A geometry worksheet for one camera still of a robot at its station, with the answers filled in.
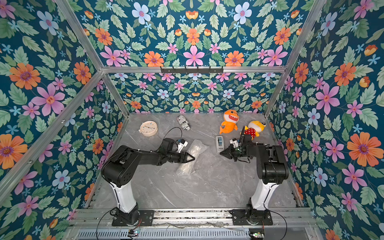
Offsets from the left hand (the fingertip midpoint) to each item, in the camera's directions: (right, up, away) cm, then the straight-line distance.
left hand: (193, 158), depth 91 cm
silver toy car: (-9, +23, +19) cm, 31 cm away
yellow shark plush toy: (+42, +19, +12) cm, 48 cm away
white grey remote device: (+17, +9, +7) cm, 20 cm away
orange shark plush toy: (+27, +27, +16) cm, 41 cm away
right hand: (+20, +4, +3) cm, 20 cm away
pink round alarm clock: (-34, +19, +16) cm, 42 cm away
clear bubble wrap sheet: (+2, +6, 0) cm, 6 cm away
